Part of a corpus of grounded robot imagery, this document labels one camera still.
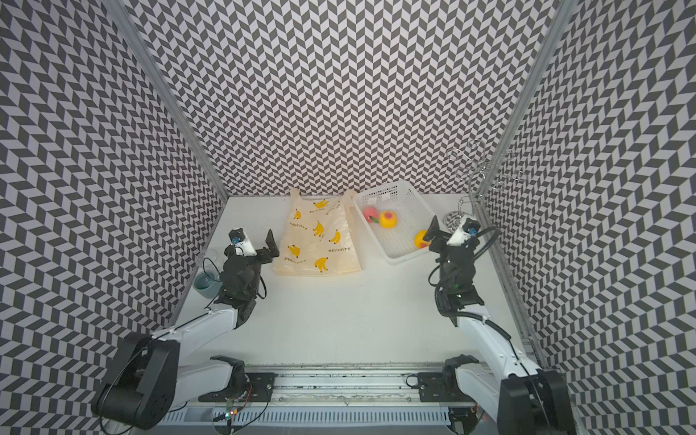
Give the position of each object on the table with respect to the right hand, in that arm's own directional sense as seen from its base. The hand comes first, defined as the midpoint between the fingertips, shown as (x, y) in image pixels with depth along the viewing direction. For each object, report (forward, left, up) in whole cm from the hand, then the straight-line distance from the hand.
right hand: (447, 226), depth 78 cm
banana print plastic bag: (+9, +41, -18) cm, 46 cm away
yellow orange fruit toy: (+8, +4, -20) cm, 22 cm away
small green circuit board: (-43, +58, -19) cm, 75 cm away
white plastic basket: (+10, +12, -25) cm, 30 cm away
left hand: (+1, +58, -5) cm, 58 cm away
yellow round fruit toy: (+18, +15, -19) cm, 30 cm away
